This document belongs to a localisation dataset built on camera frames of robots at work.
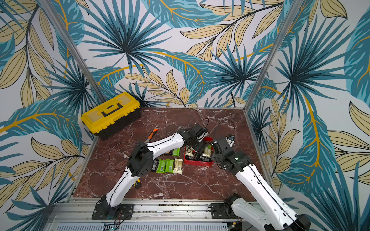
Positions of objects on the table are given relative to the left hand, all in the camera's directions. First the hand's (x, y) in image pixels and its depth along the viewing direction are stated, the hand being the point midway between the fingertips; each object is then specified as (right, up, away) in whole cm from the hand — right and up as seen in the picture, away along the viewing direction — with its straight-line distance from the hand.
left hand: (199, 146), depth 94 cm
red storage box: (-1, -9, -5) cm, 10 cm away
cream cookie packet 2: (+5, -2, -1) cm, 6 cm away
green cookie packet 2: (-15, -4, -1) cm, 15 cm away
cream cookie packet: (-13, -11, -6) cm, 18 cm away
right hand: (+8, -1, -18) cm, 20 cm away
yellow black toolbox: (-58, +18, -3) cm, 61 cm away
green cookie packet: (-19, -11, -6) cm, 23 cm away
